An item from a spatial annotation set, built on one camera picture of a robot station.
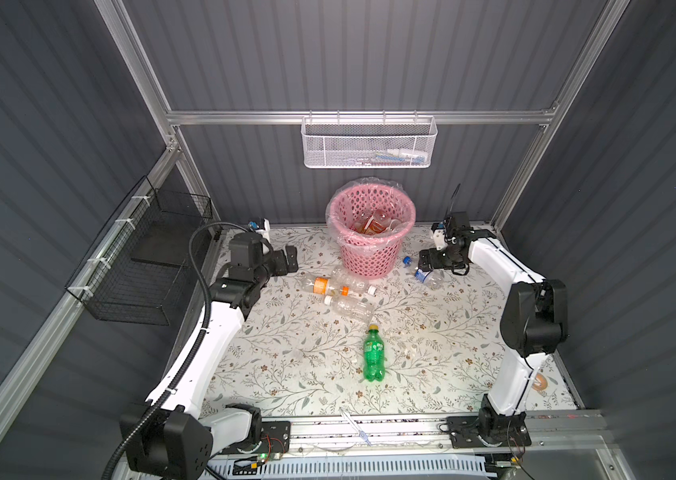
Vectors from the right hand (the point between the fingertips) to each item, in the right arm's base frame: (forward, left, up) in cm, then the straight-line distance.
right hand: (436, 264), depth 96 cm
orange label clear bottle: (-5, +37, -5) cm, 38 cm away
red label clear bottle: (+7, +20, +13) cm, 24 cm away
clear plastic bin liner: (+20, +25, +11) cm, 34 cm away
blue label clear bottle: (0, 0, -8) cm, 8 cm away
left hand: (-9, +47, +18) cm, 51 cm away
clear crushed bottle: (-14, +25, -6) cm, 30 cm away
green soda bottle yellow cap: (-26, +22, -3) cm, 34 cm away
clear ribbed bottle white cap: (-3, +29, -6) cm, 29 cm away
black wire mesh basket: (-16, +81, +20) cm, 85 cm away
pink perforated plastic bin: (-1, +22, 0) cm, 22 cm away
